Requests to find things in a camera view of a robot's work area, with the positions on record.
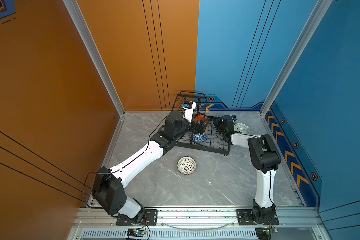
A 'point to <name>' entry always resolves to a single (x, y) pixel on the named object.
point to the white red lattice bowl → (186, 165)
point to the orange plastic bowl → (200, 117)
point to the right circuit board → (265, 233)
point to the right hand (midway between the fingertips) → (212, 118)
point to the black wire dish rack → (215, 142)
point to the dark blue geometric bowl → (200, 137)
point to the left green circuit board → (135, 232)
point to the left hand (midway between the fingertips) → (202, 115)
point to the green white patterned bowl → (242, 128)
